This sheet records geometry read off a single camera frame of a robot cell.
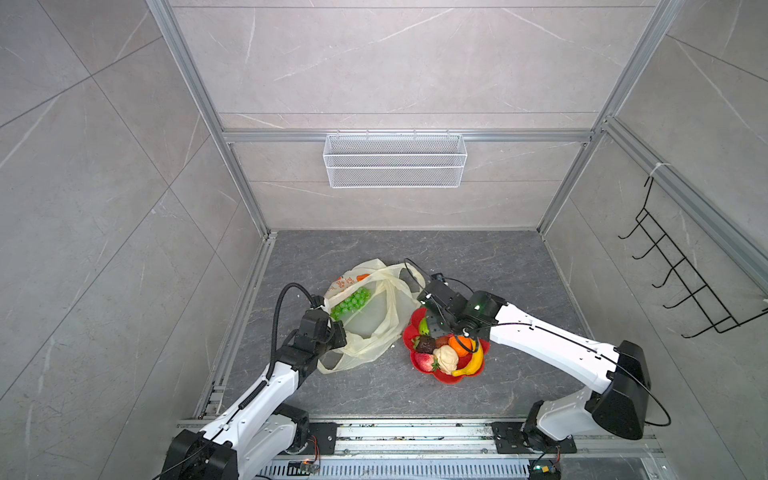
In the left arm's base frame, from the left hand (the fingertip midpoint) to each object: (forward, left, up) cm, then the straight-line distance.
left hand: (341, 320), depth 86 cm
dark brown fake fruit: (-7, -25, -2) cm, 26 cm away
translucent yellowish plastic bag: (+11, -10, -9) cm, 17 cm away
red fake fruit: (-5, -30, -6) cm, 31 cm away
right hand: (-3, -27, +7) cm, 28 cm away
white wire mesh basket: (+49, -18, +22) cm, 56 cm away
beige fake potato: (-12, -30, -3) cm, 32 cm away
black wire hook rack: (-16, -80, +26) cm, 85 cm away
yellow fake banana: (-13, -37, -1) cm, 40 cm away
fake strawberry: (-13, -24, -1) cm, 27 cm away
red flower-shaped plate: (-3, -21, -4) cm, 22 cm away
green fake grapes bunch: (+7, -2, -3) cm, 8 cm away
